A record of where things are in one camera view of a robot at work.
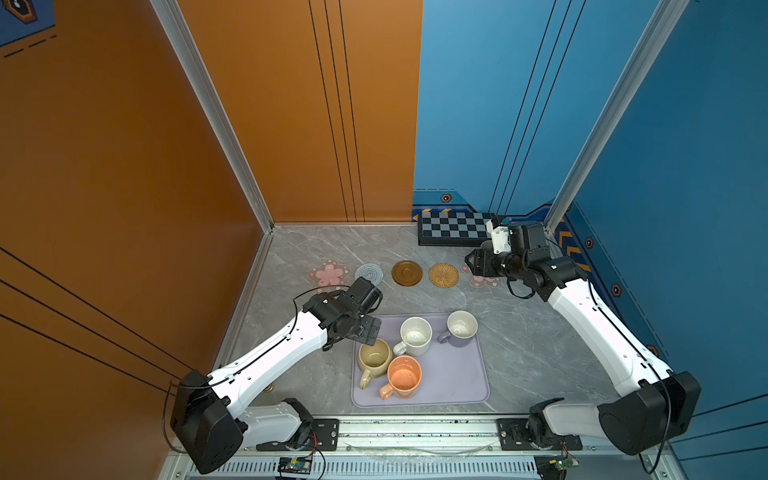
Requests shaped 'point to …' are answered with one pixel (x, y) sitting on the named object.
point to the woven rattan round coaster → (443, 275)
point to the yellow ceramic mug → (373, 361)
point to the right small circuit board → (554, 466)
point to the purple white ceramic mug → (462, 326)
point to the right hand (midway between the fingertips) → (473, 257)
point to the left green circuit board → (295, 465)
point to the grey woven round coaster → (369, 271)
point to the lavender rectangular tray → (450, 375)
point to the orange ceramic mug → (404, 375)
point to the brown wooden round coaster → (407, 273)
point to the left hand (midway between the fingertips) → (359, 323)
